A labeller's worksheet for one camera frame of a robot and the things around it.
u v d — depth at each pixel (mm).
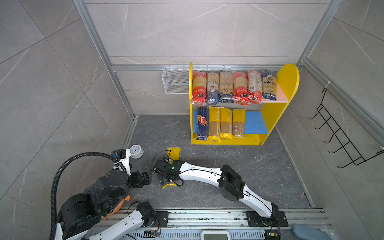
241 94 676
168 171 652
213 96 687
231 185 568
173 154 955
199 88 721
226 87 731
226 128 896
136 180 482
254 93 680
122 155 469
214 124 927
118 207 735
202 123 916
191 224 729
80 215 336
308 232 681
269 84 760
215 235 672
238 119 953
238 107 1079
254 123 977
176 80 1002
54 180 343
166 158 797
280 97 725
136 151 951
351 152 624
